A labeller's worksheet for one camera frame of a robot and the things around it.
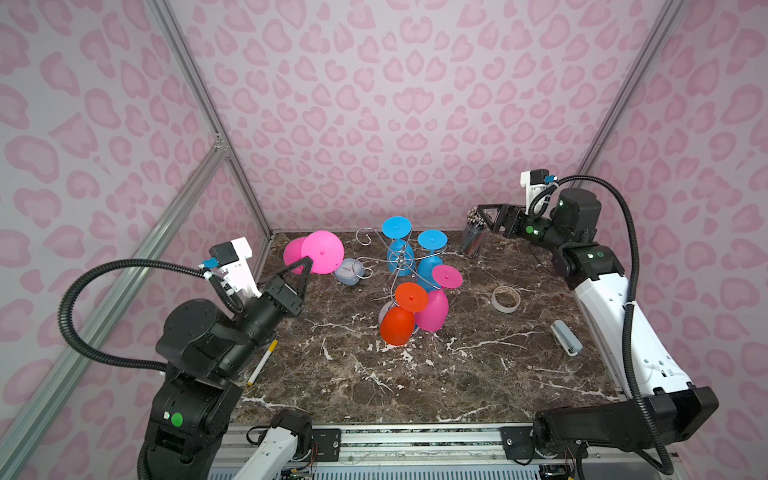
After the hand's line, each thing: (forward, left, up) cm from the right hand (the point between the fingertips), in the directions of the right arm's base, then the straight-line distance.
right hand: (491, 206), depth 67 cm
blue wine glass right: (-1, +13, -10) cm, 16 cm away
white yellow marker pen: (-22, +60, -40) cm, 76 cm away
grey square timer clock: (+8, +38, -37) cm, 53 cm away
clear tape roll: (-3, -12, -41) cm, 43 cm away
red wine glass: (-19, +21, -20) cm, 35 cm away
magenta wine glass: (-16, +12, -23) cm, 30 cm away
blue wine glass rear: (-8, +20, -9) cm, 24 cm away
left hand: (-22, +35, +8) cm, 42 cm away
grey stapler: (-14, -27, -38) cm, 49 cm away
